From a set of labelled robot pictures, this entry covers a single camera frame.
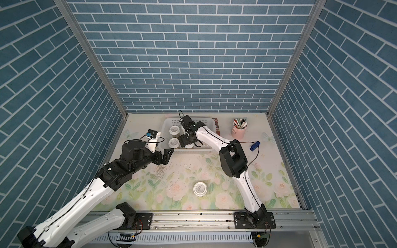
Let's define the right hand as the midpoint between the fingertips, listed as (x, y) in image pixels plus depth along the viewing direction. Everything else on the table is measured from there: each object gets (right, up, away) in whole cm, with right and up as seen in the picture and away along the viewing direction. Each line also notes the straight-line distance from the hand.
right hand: (187, 141), depth 97 cm
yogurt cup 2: (-8, -1, -3) cm, 9 cm away
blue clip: (+43, -4, +2) cm, 43 cm away
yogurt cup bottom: (+9, -22, -20) cm, 31 cm away
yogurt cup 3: (+2, -3, -5) cm, 6 cm away
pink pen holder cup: (+33, +4, +4) cm, 34 cm away
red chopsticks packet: (+20, +8, +11) cm, 24 cm away
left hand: (-5, -1, -25) cm, 26 cm away
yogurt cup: (-9, +7, +5) cm, 13 cm away
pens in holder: (+35, +11, +5) cm, 37 cm away
